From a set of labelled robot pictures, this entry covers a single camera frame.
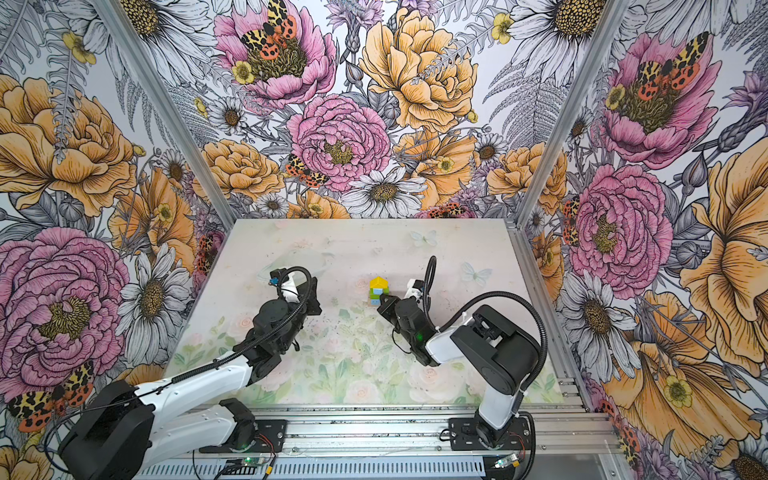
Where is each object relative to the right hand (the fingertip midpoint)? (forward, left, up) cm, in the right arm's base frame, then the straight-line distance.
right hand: (377, 303), depth 91 cm
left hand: (0, +16, +10) cm, 19 cm away
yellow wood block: (+4, 0, +5) cm, 6 cm away
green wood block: (+3, +1, 0) cm, 3 cm away
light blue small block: (+3, 0, +1) cm, 4 cm away
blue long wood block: (+3, +1, -4) cm, 5 cm away
